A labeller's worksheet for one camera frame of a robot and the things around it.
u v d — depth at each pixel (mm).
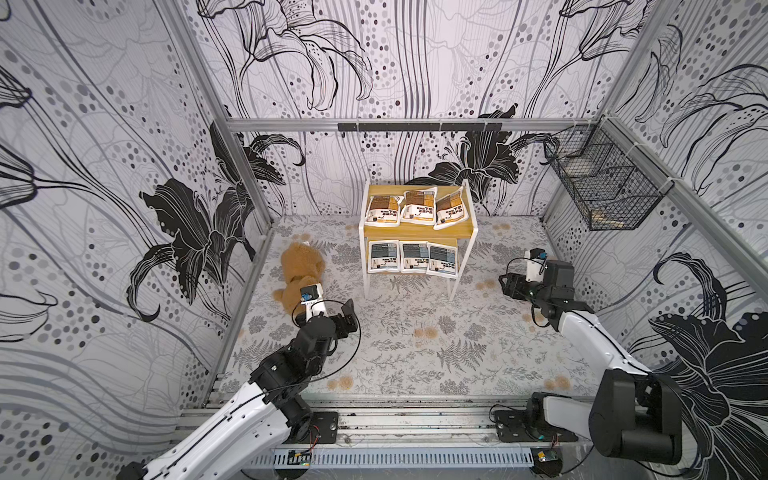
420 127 905
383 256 866
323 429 735
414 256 868
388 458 765
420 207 746
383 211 732
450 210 723
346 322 675
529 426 671
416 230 724
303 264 925
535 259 756
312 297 621
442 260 852
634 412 399
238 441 566
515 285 765
